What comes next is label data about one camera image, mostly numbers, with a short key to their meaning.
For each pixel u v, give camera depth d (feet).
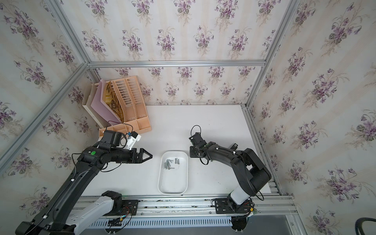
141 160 2.01
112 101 3.20
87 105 2.62
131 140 2.19
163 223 2.51
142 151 2.07
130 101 3.81
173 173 2.79
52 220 1.22
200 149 2.21
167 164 2.84
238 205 2.02
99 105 2.74
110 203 2.00
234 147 3.03
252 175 1.46
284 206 2.47
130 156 2.04
